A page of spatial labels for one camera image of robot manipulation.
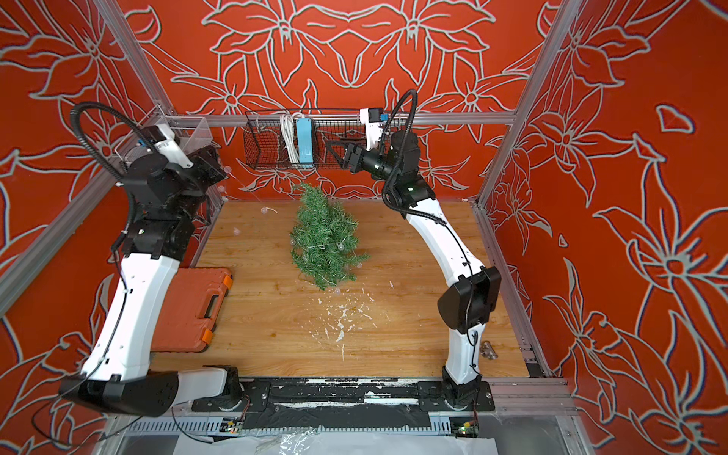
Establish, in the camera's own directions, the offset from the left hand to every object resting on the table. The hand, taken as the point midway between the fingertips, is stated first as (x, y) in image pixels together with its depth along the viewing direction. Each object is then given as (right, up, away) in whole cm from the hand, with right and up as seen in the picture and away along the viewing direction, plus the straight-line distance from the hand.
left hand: (211, 142), depth 61 cm
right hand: (+25, +2, +5) cm, 25 cm away
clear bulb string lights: (+6, -14, +16) cm, 22 cm away
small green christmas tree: (+23, -22, +11) cm, 34 cm away
